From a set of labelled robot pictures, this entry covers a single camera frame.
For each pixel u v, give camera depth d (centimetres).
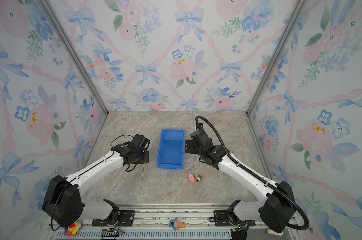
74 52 85
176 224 70
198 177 84
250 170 46
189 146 70
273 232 55
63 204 41
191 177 85
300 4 68
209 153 57
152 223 73
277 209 39
